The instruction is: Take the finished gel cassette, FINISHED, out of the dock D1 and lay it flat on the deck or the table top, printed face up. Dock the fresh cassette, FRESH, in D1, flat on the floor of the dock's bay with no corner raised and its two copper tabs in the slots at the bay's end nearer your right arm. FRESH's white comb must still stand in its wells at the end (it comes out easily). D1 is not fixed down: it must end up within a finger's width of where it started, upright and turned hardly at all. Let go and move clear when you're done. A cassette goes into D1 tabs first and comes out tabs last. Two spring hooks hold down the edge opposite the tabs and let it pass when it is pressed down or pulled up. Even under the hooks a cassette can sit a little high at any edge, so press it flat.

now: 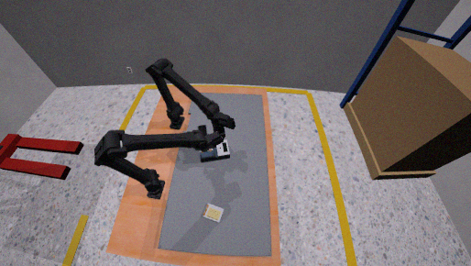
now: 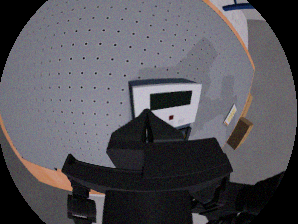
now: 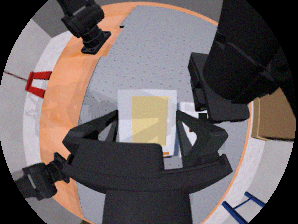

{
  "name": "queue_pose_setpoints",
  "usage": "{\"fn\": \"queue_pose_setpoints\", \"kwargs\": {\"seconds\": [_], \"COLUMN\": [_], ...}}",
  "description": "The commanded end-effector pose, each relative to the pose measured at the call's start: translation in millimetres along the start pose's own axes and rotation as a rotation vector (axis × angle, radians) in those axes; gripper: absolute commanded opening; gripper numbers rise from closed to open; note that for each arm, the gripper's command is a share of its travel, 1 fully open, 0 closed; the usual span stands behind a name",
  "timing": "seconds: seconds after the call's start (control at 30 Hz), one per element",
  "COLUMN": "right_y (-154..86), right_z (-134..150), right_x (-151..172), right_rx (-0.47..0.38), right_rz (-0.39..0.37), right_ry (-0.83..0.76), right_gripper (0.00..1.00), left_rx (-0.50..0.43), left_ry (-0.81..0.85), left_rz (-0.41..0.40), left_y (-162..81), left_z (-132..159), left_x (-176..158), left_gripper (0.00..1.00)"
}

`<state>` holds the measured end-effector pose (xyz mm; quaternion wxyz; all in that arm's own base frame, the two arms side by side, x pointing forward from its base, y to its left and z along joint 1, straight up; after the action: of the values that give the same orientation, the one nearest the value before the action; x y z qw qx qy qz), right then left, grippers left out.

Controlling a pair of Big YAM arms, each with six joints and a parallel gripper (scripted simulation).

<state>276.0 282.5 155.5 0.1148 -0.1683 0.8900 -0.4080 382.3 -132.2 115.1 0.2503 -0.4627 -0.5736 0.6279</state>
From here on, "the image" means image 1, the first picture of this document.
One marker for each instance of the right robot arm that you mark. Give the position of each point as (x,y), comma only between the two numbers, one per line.
(108,151)

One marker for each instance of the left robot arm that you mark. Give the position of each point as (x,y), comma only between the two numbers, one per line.
(163,69)

